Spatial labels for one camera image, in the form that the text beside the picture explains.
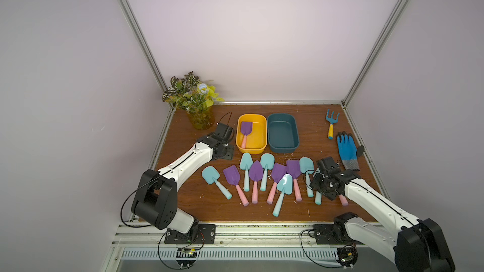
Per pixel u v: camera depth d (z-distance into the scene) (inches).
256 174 35.4
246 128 41.9
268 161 36.6
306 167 36.3
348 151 38.3
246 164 36.8
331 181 24.0
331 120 43.9
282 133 41.0
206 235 28.8
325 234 28.6
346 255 27.5
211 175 35.3
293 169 35.6
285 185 33.8
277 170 35.4
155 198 17.0
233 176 34.8
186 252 28.3
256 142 40.4
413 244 15.3
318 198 31.3
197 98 38.4
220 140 26.3
